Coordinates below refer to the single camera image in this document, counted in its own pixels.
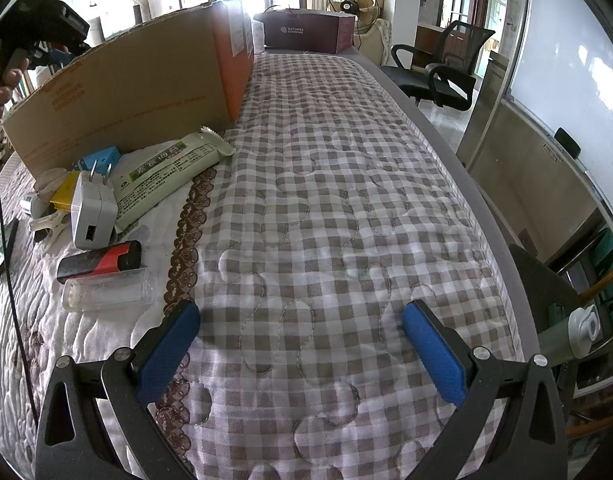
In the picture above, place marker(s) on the standing fan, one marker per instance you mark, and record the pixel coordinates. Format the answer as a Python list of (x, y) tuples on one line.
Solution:
[(354, 5)]

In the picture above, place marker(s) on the brown cardboard box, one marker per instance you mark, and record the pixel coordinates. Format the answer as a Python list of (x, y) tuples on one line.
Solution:
[(136, 80)]

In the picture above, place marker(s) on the black whiteboard eraser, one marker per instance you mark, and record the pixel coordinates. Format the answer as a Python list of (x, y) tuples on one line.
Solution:
[(566, 142)]

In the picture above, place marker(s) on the white plug charger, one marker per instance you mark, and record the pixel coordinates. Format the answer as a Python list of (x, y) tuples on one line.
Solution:
[(91, 215)]

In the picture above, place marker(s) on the grey metal panel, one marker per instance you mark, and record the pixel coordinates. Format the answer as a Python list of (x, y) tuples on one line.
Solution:
[(486, 110)]

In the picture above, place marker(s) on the person's left hand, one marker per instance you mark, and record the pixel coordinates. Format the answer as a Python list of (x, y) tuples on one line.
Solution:
[(11, 77)]

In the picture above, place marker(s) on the black mesh office chair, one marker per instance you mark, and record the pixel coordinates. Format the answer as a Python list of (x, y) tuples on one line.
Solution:
[(436, 70)]

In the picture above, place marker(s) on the black and red lighter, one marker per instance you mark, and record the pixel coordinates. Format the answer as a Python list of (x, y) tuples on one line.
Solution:
[(99, 262)]

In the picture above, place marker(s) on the whiteboard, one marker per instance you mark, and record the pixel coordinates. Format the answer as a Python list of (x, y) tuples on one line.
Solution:
[(571, 60)]

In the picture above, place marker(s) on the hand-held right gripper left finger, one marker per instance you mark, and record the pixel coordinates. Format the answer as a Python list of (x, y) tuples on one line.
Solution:
[(169, 342)]

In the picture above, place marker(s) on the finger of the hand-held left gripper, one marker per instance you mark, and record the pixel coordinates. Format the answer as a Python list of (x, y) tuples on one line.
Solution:
[(51, 56)]

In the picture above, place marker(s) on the wooden chair with teal cushion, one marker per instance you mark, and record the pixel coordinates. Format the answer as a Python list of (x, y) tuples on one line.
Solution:
[(606, 255)]

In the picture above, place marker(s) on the blue plug adapter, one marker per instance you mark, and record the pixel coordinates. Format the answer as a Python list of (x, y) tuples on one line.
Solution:
[(104, 157)]

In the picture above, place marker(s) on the maroon storage box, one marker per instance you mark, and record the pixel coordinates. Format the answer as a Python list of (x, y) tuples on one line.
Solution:
[(306, 32)]

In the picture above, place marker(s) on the green and white snack packet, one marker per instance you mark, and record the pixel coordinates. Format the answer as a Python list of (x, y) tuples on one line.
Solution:
[(161, 170)]

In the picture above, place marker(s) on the checkered quilted mattress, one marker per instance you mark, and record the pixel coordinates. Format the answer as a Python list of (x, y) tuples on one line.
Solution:
[(336, 210)]

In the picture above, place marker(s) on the black flat object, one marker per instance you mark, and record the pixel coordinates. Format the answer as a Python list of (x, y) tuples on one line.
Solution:
[(4, 255)]

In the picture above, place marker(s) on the green bottle with white cap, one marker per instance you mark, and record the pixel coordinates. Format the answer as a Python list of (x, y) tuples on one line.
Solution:
[(566, 335)]

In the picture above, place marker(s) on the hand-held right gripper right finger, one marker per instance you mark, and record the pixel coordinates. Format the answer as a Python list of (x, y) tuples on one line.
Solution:
[(431, 350)]

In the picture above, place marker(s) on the clear plastic tube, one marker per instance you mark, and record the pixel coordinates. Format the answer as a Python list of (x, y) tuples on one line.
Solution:
[(106, 290)]

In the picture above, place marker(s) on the yellow plastic item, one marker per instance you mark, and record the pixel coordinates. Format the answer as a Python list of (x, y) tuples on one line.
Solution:
[(66, 192)]

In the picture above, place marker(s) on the white plastic clip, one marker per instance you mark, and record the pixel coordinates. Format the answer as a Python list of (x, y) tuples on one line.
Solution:
[(49, 225)]

